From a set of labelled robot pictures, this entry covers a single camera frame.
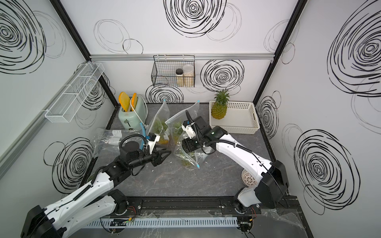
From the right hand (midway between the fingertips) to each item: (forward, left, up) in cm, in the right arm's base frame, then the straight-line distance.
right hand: (186, 146), depth 76 cm
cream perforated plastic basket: (+36, -39, -20) cm, 57 cm away
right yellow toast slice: (+29, +35, +3) cm, 46 cm away
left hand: (-3, +9, +1) cm, 9 cm away
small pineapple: (+33, -21, -7) cm, 40 cm away
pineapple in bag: (+12, +16, 0) cm, 20 cm away
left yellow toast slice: (+31, +42, +2) cm, 52 cm away
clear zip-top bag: (+10, +54, -16) cm, 57 cm away
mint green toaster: (+20, +35, -4) cm, 40 cm away
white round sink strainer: (-10, -34, -18) cm, 40 cm away
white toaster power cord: (+47, +37, -8) cm, 60 cm away
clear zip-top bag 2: (-4, -7, -1) cm, 9 cm away
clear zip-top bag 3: (+16, +13, +7) cm, 22 cm away
